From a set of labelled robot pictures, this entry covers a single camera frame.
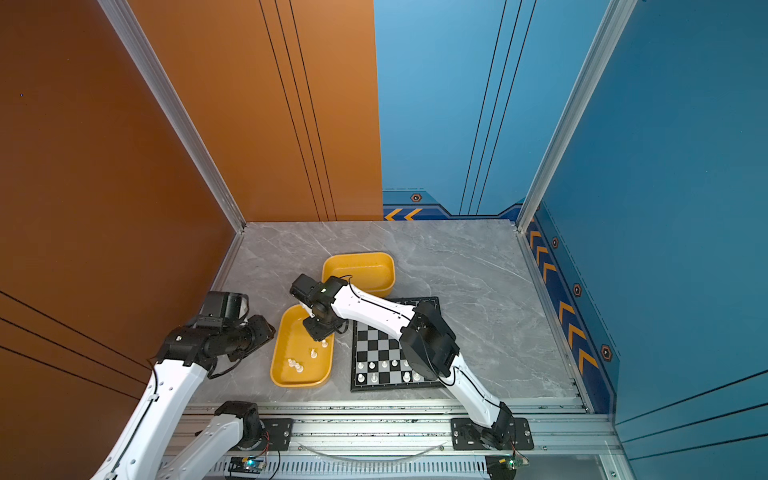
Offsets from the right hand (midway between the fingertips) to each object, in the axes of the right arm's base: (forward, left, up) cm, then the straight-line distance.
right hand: (317, 334), depth 84 cm
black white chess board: (-5, -17, -5) cm, 19 cm away
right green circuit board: (-30, -48, -9) cm, 57 cm away
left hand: (-3, +10, +9) cm, 13 cm away
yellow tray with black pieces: (+25, -14, -5) cm, 29 cm away
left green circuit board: (-30, +13, -7) cm, 33 cm away
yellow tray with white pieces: (-5, +6, -5) cm, 9 cm away
